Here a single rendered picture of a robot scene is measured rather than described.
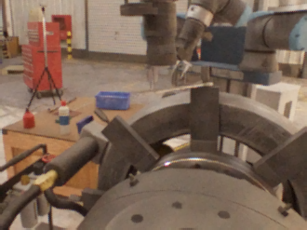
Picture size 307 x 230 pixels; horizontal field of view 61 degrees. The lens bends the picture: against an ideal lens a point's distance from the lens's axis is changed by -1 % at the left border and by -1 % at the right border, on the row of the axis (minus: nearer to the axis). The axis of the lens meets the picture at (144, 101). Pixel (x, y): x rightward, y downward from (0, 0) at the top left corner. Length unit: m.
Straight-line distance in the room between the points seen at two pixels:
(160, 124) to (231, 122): 0.20
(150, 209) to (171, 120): 0.45
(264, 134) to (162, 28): 0.41
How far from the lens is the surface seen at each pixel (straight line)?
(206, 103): 0.73
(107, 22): 10.49
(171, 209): 0.38
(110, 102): 2.33
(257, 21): 1.35
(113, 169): 0.91
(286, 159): 0.79
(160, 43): 0.59
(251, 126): 0.78
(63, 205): 0.74
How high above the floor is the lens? 1.15
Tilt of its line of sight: 15 degrees down
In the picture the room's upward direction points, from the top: 2 degrees clockwise
